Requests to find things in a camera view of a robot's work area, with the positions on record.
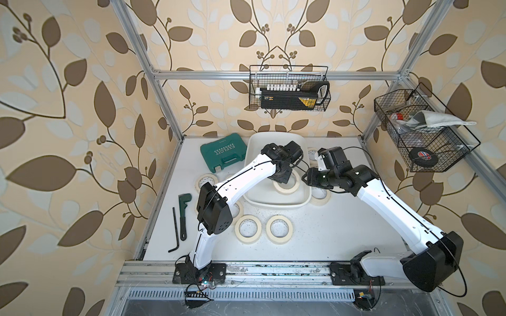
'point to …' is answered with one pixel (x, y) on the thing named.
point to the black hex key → (176, 232)
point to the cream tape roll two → (286, 191)
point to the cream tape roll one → (276, 239)
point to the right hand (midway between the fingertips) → (305, 178)
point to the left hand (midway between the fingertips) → (281, 176)
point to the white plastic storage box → (273, 193)
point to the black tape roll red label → (423, 157)
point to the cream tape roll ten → (321, 202)
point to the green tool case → (222, 153)
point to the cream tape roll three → (198, 179)
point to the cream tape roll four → (241, 210)
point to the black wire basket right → (429, 139)
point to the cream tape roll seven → (251, 239)
